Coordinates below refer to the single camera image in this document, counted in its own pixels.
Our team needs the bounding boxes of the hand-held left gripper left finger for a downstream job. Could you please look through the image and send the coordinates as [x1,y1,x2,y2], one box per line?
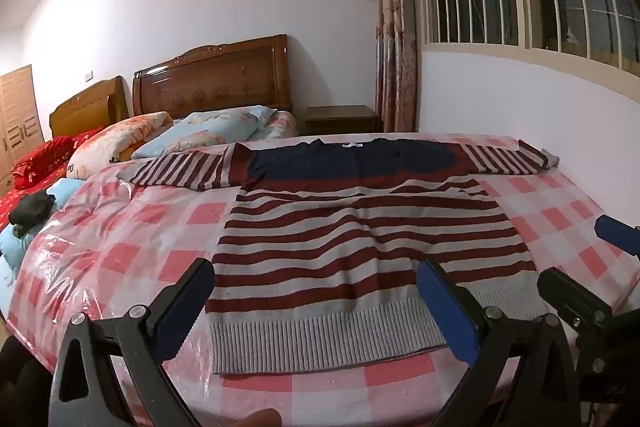
[47,258,216,427]

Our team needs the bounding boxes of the pink checked bed sheet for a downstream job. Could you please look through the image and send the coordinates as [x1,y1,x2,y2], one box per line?
[10,133,640,427]

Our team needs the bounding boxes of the black cloth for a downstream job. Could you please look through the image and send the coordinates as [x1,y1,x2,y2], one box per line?
[9,193,56,238]

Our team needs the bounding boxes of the red blanket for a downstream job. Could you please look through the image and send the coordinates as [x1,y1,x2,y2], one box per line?
[0,127,103,230]

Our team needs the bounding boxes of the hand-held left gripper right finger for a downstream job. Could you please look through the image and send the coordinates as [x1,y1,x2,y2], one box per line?
[416,259,583,427]

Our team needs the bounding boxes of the light blue floral pillow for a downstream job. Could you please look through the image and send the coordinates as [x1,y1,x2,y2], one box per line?
[131,105,278,159]

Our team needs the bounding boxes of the wooden nightstand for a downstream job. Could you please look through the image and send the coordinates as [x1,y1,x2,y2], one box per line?
[305,105,377,136]

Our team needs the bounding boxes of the person's dark clothing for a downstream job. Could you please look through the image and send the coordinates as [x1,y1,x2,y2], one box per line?
[0,337,53,427]

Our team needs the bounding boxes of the orange floral pillow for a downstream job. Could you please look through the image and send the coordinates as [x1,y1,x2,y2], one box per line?
[66,112,174,180]

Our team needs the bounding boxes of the large wooden headboard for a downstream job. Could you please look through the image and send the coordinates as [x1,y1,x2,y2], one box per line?
[132,34,293,120]

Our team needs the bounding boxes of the red grey striped sweater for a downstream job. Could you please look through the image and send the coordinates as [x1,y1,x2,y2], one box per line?
[116,138,560,376]

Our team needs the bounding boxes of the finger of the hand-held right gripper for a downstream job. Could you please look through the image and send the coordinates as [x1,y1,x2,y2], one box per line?
[595,214,640,259]
[537,267,617,339]

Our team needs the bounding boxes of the person's left hand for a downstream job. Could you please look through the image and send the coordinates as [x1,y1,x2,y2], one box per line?
[235,408,282,427]

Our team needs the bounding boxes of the small wooden headboard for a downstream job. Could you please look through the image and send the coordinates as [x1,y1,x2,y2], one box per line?
[49,76,131,138]

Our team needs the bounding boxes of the pink floral curtain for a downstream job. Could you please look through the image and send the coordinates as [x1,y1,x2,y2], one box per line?
[372,0,418,134]

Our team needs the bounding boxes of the light wooden wardrobe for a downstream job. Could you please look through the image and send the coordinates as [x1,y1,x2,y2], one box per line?
[0,65,43,195]

